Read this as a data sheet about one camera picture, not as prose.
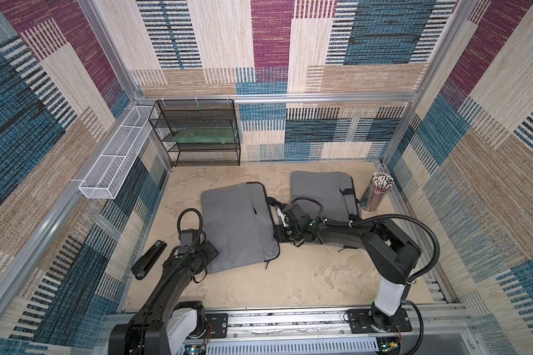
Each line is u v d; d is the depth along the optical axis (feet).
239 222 3.09
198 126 3.54
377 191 3.00
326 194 3.38
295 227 2.39
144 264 2.79
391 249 1.60
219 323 2.44
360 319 2.48
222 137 3.10
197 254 2.38
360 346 2.55
